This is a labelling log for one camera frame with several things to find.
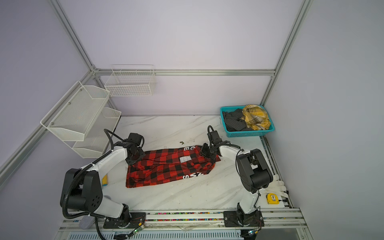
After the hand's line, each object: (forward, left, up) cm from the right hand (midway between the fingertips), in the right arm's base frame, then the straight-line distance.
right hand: (199, 152), depth 94 cm
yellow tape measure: (-27, -40, -4) cm, 48 cm away
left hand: (-7, +37, +3) cm, 38 cm away
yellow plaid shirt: (+24, -40, +7) cm, 47 cm away
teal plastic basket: (+14, -23, +2) cm, 27 cm away
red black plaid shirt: (-9, +22, -3) cm, 24 cm away
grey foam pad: (-39, +54, 0) cm, 67 cm away
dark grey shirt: (+24, -25, +3) cm, 35 cm away
